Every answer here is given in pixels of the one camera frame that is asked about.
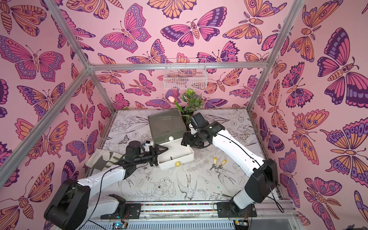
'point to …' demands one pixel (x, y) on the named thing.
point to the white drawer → (177, 154)
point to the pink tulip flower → (172, 99)
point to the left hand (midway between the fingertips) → (168, 152)
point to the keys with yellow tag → (215, 162)
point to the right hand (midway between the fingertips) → (182, 146)
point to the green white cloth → (100, 159)
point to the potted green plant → (194, 102)
